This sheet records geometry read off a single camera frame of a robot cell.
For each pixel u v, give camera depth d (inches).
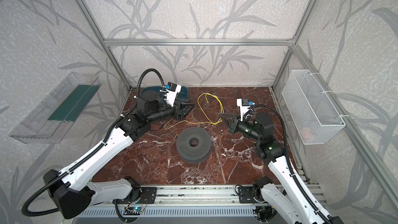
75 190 15.5
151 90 46.1
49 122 25.0
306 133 28.8
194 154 31.8
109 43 36.9
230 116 41.3
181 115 23.9
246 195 28.5
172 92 23.1
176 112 23.1
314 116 24.2
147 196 28.5
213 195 29.7
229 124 24.8
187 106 24.4
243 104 23.5
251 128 22.7
